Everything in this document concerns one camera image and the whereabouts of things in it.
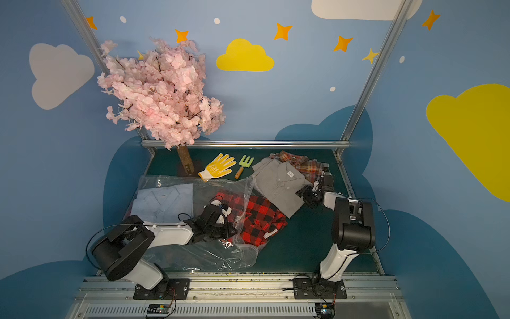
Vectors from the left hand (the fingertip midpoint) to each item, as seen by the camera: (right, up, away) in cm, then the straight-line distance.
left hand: (238, 230), depth 89 cm
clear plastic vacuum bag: (-8, -8, -9) cm, 14 cm away
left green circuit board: (-28, -24, -17) cm, 40 cm away
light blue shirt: (-37, +11, +6) cm, 39 cm away
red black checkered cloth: (+8, +4, +3) cm, 10 cm away
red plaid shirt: (+38, +27, +17) cm, 49 cm away
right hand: (+32, +15, +11) cm, 37 cm away
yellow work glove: (-14, +29, +26) cm, 42 cm away
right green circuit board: (+34, -25, -16) cm, 45 cm away
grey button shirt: (+20, +21, +12) cm, 31 cm away
